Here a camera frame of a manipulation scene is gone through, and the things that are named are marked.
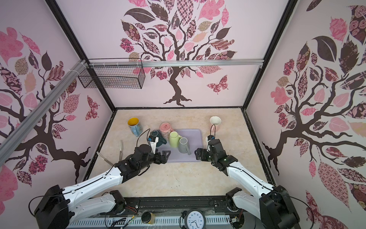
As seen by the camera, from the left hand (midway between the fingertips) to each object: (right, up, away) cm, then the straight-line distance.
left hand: (164, 153), depth 81 cm
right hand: (+21, +1, +4) cm, 21 cm away
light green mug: (+4, +7, +9) cm, 13 cm away
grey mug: (+10, +3, +7) cm, 13 cm away
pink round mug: (-1, +14, +13) cm, 19 cm away
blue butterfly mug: (-23, +16, +16) cm, 32 cm away
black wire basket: (-52, +57, +41) cm, 88 cm away
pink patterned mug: (+34, +19, +21) cm, 44 cm away
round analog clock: (+17, -29, -12) cm, 36 cm away
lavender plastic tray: (+19, +7, +20) cm, 28 cm away
